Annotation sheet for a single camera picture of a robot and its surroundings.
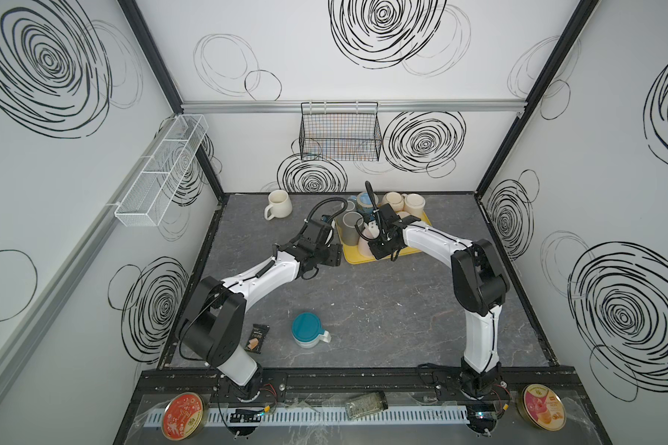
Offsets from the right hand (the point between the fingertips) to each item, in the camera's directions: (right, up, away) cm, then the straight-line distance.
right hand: (372, 250), depth 97 cm
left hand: (-13, +1, -8) cm, 15 cm away
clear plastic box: (-5, -35, -29) cm, 46 cm away
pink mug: (-1, +7, -8) cm, 10 cm away
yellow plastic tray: (+23, +11, +15) cm, 29 cm away
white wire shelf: (-63, +16, -25) cm, 70 cm away
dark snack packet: (-36, -24, -16) cm, 47 cm away
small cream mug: (+18, +17, +10) cm, 26 cm away
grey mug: (-12, +11, -17) cm, 24 cm away
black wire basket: (-12, +51, +27) cm, 58 cm away
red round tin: (-50, -37, -31) cm, 69 cm away
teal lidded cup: (-21, -20, -20) cm, 36 cm away
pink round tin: (+38, -36, -29) cm, 60 cm away
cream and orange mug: (+10, +19, +10) cm, 24 cm away
